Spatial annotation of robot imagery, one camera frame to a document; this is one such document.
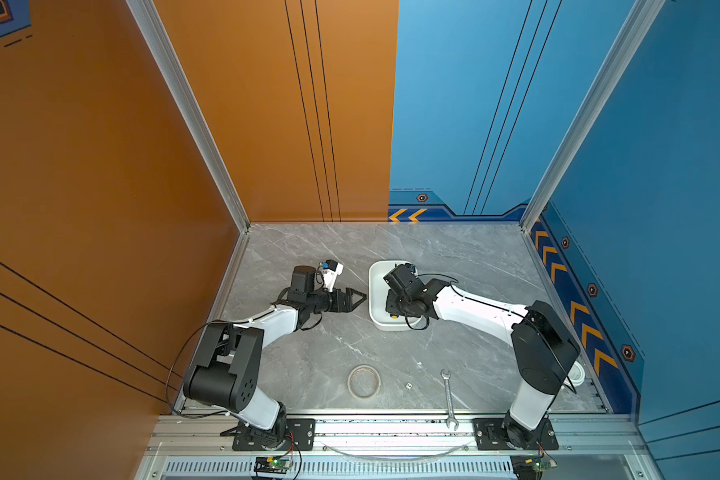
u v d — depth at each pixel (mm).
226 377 441
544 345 477
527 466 696
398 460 701
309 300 743
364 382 821
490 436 725
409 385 806
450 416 769
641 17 702
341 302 794
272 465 705
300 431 742
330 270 826
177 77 795
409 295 674
